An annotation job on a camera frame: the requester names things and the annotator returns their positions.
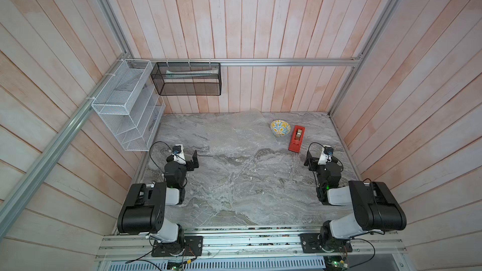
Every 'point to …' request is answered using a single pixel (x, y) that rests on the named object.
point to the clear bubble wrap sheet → (220, 134)
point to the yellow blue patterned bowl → (280, 128)
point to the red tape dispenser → (296, 138)
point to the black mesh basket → (187, 78)
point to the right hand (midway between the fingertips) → (318, 151)
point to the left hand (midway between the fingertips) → (187, 152)
